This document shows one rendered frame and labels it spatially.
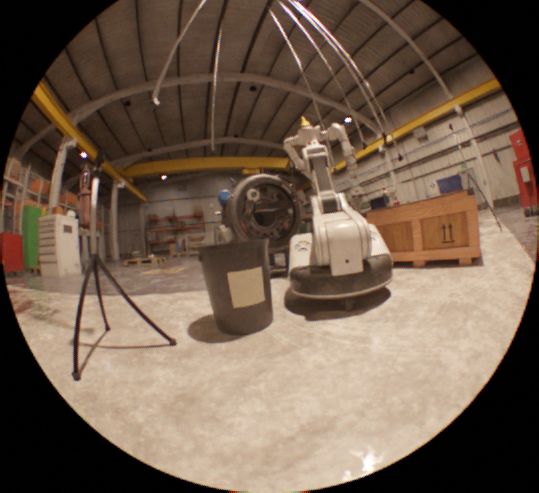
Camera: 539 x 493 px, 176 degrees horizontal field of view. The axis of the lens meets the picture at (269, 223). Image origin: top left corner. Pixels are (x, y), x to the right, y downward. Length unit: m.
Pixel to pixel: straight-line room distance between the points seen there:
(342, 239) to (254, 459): 0.73
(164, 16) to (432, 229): 8.73
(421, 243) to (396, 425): 1.19
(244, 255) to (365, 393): 0.56
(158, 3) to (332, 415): 8.52
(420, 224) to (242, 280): 1.21
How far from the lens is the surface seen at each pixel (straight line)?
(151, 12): 8.33
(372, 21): 9.66
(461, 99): 11.84
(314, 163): 1.33
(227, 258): 0.62
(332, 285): 0.74
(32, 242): 7.43
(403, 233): 1.45
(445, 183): 1.46
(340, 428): 0.41
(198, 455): 0.42
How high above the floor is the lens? 0.37
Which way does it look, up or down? 5 degrees up
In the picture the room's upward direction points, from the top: 7 degrees counter-clockwise
